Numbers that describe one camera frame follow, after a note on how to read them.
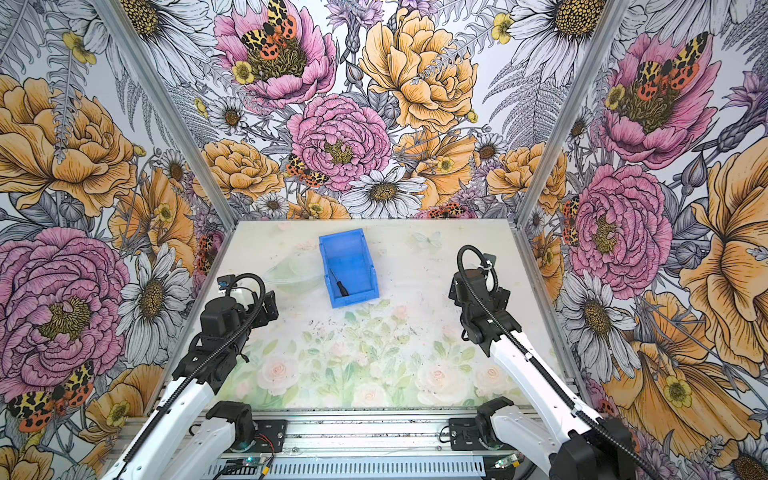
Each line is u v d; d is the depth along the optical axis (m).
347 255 1.12
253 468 0.73
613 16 0.72
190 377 0.51
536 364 0.48
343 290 1.00
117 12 0.71
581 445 0.40
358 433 0.76
